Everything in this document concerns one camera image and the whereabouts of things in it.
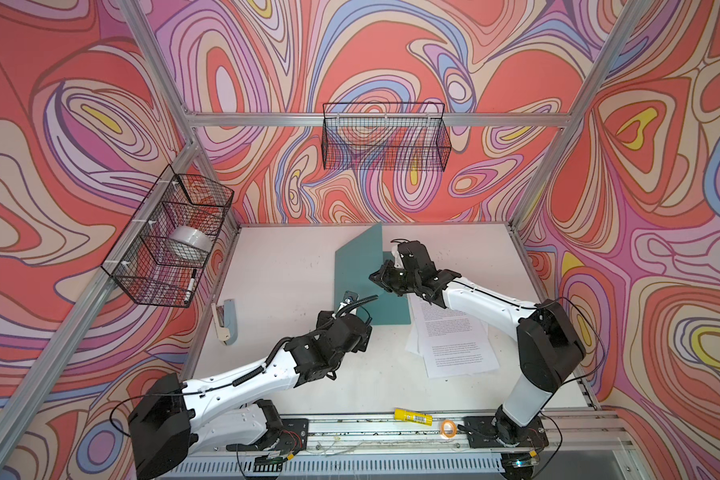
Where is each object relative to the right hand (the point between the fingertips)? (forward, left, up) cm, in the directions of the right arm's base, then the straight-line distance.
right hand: (370, 282), depth 86 cm
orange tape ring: (-36, -20, -14) cm, 43 cm away
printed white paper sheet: (-13, -24, -15) cm, 31 cm away
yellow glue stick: (-32, -8, -13) cm, 36 cm away
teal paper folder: (+16, +5, -11) cm, 20 cm away
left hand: (-11, +4, -2) cm, 12 cm away
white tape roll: (+1, +44, +19) cm, 48 cm away
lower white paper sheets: (-12, -13, -15) cm, 23 cm away
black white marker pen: (-7, +44, +12) cm, 46 cm away
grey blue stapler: (-6, +44, -10) cm, 45 cm away
